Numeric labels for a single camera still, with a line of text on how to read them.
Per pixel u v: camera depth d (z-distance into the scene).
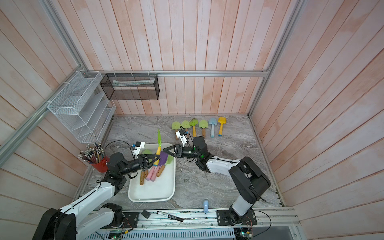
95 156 0.78
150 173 0.86
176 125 1.13
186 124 1.14
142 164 0.66
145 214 0.76
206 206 0.76
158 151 0.74
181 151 0.70
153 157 0.73
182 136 0.75
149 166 0.70
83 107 0.74
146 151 0.96
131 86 1.05
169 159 0.93
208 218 0.75
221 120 1.15
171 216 0.75
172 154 0.72
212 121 1.14
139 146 0.73
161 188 0.84
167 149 0.75
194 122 1.13
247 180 0.46
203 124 1.14
